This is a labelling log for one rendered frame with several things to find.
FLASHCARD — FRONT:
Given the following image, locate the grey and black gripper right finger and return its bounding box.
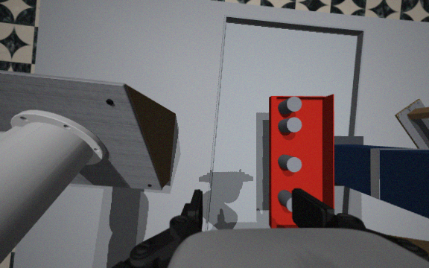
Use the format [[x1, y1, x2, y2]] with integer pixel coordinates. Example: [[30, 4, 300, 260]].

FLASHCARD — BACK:
[[292, 188, 429, 262]]

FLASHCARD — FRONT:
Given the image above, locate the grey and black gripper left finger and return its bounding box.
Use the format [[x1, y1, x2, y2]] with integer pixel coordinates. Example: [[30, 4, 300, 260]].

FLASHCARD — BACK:
[[112, 189, 203, 268]]

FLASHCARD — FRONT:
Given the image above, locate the grey cylinder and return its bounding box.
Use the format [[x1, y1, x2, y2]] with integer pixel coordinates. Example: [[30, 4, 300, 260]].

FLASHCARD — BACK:
[[278, 97, 302, 115], [278, 117, 302, 133], [278, 190, 292, 212], [278, 154, 302, 172]]

